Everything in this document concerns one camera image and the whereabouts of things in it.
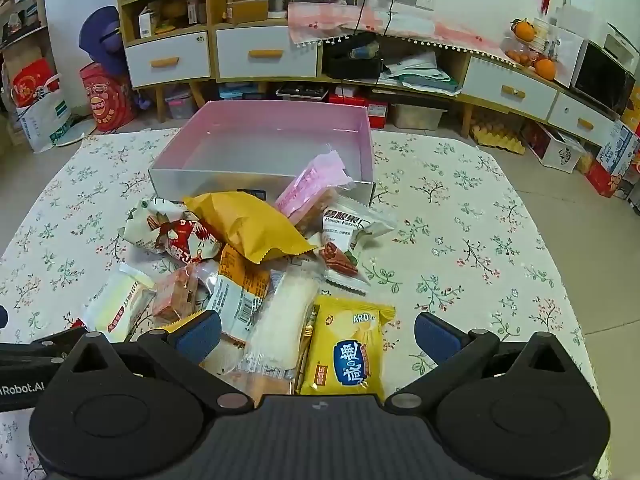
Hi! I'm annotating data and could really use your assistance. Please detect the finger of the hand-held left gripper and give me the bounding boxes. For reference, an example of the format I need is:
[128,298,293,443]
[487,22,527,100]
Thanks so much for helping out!
[0,329,87,361]

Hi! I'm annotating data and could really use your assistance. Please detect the cream white snack packet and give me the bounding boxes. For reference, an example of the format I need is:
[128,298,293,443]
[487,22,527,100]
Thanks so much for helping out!
[81,264,157,337]

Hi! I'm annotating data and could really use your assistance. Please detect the white drawer with wooden handle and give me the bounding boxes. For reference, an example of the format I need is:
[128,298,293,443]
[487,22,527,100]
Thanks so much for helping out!
[461,55,559,109]
[547,90,619,134]
[125,31,211,89]
[215,25,320,81]

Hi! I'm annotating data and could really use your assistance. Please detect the clear packet with brown snack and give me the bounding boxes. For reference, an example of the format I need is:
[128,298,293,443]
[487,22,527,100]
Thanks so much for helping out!
[305,232,374,294]

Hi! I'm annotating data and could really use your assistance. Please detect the red cardboard box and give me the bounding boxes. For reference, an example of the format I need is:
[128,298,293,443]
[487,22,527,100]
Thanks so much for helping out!
[366,100,389,129]

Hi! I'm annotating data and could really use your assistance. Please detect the clear fruit bowl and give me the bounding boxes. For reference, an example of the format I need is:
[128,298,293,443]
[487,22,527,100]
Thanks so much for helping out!
[503,35,540,67]

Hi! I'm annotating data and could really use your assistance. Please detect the floral tablecloth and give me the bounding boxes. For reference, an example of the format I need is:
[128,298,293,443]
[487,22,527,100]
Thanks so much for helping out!
[0,127,617,480]

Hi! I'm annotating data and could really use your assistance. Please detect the blue red carton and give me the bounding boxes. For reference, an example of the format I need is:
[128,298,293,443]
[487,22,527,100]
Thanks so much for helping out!
[584,120,640,207]

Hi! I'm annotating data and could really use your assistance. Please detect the white paper bag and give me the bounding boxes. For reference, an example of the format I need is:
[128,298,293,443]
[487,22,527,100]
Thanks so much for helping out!
[546,24,586,89]

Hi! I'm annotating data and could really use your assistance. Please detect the side bookshelf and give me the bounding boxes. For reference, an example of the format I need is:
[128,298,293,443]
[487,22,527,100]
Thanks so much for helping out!
[0,0,51,52]

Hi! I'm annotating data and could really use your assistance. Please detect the wooden low cabinet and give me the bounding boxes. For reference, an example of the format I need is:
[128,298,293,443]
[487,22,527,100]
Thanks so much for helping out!
[210,0,621,136]

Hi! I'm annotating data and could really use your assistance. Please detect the white green nut packet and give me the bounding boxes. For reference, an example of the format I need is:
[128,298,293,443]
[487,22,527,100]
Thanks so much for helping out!
[320,202,399,252]

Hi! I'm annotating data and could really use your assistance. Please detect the pink box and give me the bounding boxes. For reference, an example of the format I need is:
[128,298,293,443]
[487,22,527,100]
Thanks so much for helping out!
[148,100,376,209]

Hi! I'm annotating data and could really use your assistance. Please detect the pink snack packet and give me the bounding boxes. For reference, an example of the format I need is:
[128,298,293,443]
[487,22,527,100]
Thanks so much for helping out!
[274,144,354,229]

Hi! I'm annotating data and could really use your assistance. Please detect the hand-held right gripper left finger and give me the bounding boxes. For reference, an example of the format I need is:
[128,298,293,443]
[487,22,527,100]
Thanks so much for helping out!
[50,310,256,412]

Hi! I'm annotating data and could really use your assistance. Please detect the pink cherry print cloth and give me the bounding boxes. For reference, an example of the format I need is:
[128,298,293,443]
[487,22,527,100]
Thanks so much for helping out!
[287,1,517,64]

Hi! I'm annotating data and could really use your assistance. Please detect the black box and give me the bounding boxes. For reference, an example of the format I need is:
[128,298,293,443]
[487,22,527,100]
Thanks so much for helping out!
[322,32,384,80]

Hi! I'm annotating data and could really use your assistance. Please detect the black microwave oven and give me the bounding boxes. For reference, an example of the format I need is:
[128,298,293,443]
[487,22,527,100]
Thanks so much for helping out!
[570,40,637,117]

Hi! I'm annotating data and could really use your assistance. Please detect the white red gift box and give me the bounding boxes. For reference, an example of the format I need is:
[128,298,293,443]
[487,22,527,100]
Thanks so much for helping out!
[520,120,587,174]

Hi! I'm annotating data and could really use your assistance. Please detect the yellow blue label snack packet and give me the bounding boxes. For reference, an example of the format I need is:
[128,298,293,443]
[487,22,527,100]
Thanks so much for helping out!
[295,294,397,401]

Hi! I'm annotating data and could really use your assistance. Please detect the small clear storage bin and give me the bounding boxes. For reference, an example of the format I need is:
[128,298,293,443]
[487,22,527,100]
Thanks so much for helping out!
[164,85,197,121]

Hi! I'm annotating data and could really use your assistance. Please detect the yellow egg tray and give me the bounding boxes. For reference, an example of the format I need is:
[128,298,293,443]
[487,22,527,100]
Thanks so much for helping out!
[470,119,527,156]

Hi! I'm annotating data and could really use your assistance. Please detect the red printed bag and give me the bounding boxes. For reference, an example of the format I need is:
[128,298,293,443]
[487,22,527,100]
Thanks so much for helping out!
[80,62,137,134]

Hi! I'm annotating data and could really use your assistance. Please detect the white nut print packet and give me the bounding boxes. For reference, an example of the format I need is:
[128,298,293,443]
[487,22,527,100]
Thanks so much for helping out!
[119,196,201,257]

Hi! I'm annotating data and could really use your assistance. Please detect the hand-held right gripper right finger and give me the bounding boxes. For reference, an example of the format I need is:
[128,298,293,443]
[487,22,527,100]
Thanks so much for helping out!
[385,311,590,412]

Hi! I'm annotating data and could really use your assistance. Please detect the pile of folded bags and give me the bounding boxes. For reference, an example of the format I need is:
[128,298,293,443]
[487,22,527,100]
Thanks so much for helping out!
[380,51,462,94]

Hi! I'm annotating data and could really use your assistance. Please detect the white green plastic bag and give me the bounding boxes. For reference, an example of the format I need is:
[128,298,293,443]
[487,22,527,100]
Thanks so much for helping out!
[16,74,74,154]

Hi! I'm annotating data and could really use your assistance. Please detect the orange and white snack packet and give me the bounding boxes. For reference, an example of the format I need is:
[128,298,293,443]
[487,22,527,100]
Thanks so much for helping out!
[206,244,273,345]

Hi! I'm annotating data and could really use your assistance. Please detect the yellow toy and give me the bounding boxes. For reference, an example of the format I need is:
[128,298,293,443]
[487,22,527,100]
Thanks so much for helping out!
[155,1,189,31]

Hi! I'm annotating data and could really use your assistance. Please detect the red gift bag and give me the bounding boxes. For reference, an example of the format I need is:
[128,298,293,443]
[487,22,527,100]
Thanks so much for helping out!
[11,57,59,109]

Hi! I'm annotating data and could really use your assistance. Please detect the mustard yellow snack packet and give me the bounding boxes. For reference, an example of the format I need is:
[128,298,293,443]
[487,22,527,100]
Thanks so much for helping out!
[182,191,319,267]

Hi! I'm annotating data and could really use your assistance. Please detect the translucent white rice cracker packet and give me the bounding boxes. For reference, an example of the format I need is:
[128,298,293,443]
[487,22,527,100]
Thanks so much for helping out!
[241,269,322,382]

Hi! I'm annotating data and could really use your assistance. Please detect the clear packet with reddish cake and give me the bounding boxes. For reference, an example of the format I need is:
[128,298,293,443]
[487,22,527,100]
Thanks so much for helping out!
[150,261,221,324]

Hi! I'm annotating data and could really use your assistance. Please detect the brown cardboard box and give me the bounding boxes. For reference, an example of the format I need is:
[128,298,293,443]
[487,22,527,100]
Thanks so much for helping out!
[226,0,270,25]

